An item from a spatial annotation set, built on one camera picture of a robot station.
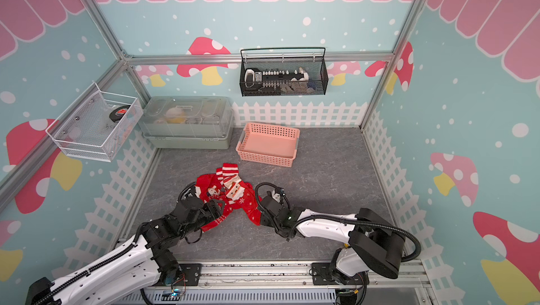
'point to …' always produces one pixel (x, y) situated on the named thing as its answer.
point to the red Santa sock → (241, 195)
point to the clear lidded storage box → (188, 121)
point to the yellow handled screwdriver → (346, 244)
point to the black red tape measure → (117, 113)
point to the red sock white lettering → (210, 188)
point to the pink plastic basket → (268, 144)
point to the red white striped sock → (228, 173)
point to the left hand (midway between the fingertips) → (219, 210)
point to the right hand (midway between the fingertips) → (261, 216)
